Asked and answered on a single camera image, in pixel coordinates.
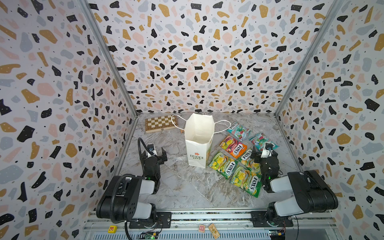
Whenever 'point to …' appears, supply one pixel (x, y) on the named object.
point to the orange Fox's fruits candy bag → (233, 147)
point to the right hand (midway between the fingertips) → (262, 144)
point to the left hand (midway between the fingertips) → (153, 147)
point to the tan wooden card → (216, 234)
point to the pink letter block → (201, 228)
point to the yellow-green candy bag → (246, 159)
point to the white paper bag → (199, 134)
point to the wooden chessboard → (161, 123)
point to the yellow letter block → (112, 229)
